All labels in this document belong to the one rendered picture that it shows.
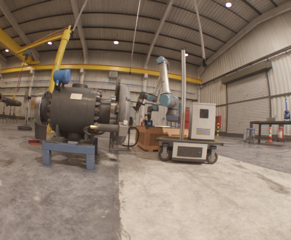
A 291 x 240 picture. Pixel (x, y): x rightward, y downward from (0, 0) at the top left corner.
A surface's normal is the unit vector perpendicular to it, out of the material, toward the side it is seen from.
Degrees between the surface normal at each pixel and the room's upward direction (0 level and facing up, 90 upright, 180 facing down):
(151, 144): 90
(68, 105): 85
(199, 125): 90
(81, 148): 90
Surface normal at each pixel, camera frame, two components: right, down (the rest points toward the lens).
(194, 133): -0.24, -0.06
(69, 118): 0.26, 0.32
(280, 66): -0.98, -0.07
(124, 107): 0.33, -0.11
